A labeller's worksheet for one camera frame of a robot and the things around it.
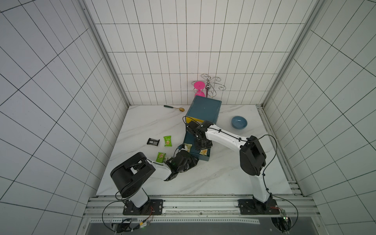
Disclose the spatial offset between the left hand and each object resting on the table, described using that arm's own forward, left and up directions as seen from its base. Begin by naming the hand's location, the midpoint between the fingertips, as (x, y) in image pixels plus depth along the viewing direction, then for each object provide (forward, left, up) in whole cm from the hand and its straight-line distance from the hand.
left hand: (196, 161), depth 89 cm
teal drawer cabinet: (+26, -3, +20) cm, 33 cm away
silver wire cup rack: (+41, -8, +27) cm, 50 cm away
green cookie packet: (+14, +19, +1) cm, 24 cm away
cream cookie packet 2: (+6, -5, +2) cm, 8 cm away
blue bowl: (+30, -33, +2) cm, 44 cm away
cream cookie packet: (+7, +6, +7) cm, 11 cm away
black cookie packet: (+14, +30, +1) cm, 33 cm away
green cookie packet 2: (+2, +23, +1) cm, 23 cm away
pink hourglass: (+40, -2, +28) cm, 49 cm away
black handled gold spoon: (+45, +12, 0) cm, 47 cm away
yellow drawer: (+18, +5, +20) cm, 27 cm away
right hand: (+6, 0, +5) cm, 8 cm away
